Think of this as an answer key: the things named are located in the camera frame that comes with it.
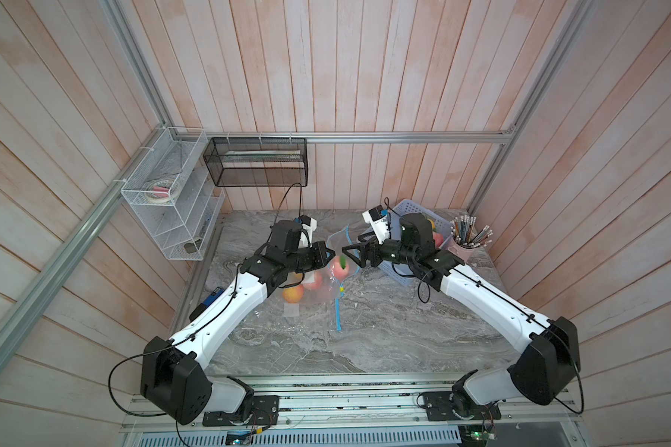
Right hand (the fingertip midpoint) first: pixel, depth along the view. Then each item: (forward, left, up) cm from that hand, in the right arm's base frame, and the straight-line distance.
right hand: (351, 242), depth 76 cm
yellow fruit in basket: (+29, -35, -22) cm, 50 cm away
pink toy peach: (-2, +10, -18) cm, 20 cm away
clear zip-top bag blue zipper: (-3, +7, -18) cm, 20 cm away
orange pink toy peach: (-5, +18, -21) cm, 28 cm away
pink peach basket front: (-4, +3, -6) cm, 8 cm away
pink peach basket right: (+20, -35, -22) cm, 45 cm away
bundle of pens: (+19, -41, -16) cm, 48 cm away
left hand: (-3, +4, -3) cm, 6 cm away
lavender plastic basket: (+37, -22, -25) cm, 50 cm away
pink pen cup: (+12, -42, -21) cm, 48 cm away
